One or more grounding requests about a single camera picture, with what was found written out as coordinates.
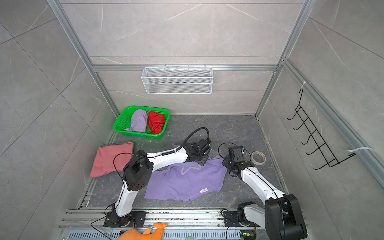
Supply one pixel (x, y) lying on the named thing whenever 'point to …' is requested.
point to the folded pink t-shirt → (103, 161)
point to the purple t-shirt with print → (186, 180)
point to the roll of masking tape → (258, 158)
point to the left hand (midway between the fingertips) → (204, 154)
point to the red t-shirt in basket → (156, 122)
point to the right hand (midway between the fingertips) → (226, 159)
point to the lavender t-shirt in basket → (139, 121)
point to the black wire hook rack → (324, 150)
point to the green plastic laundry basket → (123, 119)
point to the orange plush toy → (133, 234)
